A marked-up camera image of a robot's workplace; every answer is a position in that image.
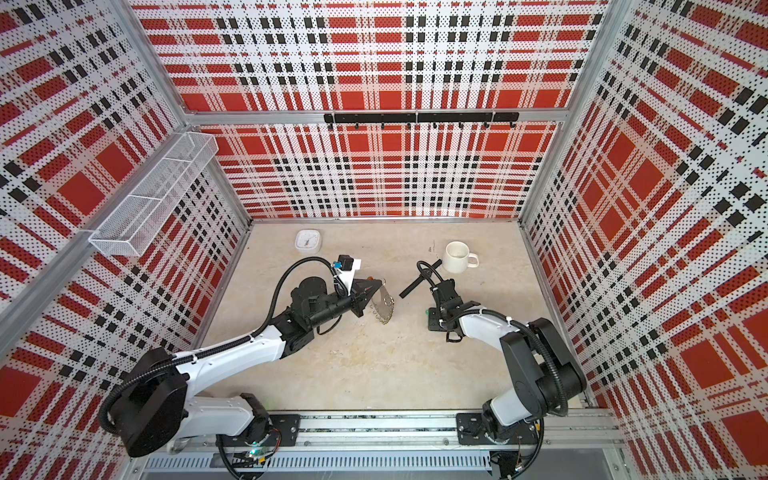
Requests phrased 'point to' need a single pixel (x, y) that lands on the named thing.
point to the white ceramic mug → (457, 258)
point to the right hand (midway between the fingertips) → (439, 321)
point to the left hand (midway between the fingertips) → (381, 287)
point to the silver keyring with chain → (383, 305)
